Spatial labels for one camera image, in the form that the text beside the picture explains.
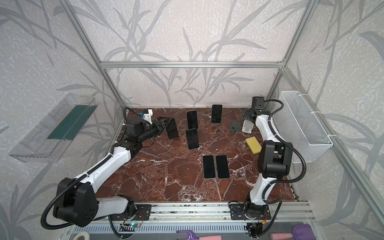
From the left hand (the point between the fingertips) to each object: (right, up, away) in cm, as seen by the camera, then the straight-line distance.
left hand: (172, 117), depth 78 cm
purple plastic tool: (+11, -55, -10) cm, 57 cm away
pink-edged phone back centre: (+9, -1, +22) cm, 24 cm away
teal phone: (+28, -32, +9) cm, 43 cm away
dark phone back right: (+26, +2, +24) cm, 35 cm away
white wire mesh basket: (+57, -2, -12) cm, 58 cm away
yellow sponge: (+51, -18, +21) cm, 58 cm away
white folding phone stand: (+48, -6, +25) cm, 54 cm away
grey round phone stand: (+40, -5, +30) cm, 51 cm away
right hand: (+48, +4, +17) cm, 51 cm away
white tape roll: (-38, -55, -10) cm, 67 cm away
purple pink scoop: (+62, -54, -9) cm, 82 cm away
